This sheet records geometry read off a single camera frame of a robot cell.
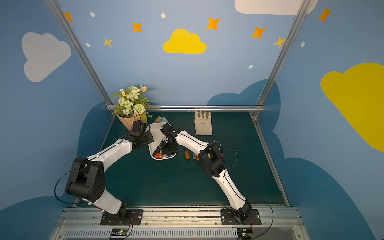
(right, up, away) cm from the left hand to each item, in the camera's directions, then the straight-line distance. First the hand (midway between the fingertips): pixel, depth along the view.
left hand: (150, 135), depth 93 cm
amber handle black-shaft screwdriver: (+23, -13, +2) cm, 27 cm away
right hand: (+9, -11, +1) cm, 14 cm away
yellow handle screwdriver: (+7, -13, 0) cm, 15 cm away
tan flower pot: (-15, +9, +3) cm, 18 cm away
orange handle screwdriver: (+30, -15, 0) cm, 34 cm away
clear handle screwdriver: (+28, -14, +3) cm, 31 cm away
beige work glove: (+35, +6, +21) cm, 41 cm away
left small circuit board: (-9, -47, -22) cm, 52 cm away
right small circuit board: (+53, -48, -20) cm, 74 cm away
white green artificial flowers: (-9, +20, -6) cm, 23 cm away
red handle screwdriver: (+5, -13, 0) cm, 14 cm away
